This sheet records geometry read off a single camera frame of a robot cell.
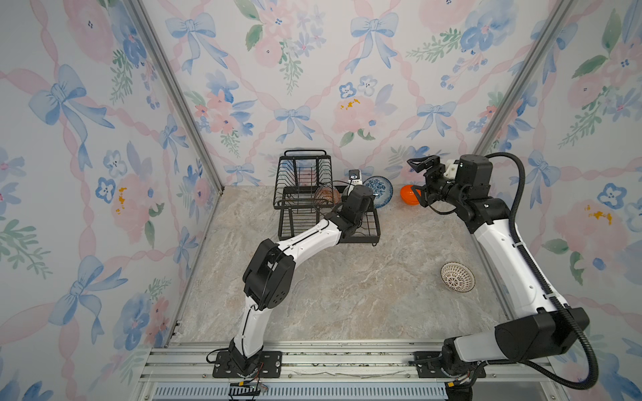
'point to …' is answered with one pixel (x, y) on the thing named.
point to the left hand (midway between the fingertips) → (367, 187)
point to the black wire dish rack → (304, 195)
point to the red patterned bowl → (328, 195)
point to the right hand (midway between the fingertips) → (408, 169)
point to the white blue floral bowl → (381, 186)
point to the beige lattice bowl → (458, 276)
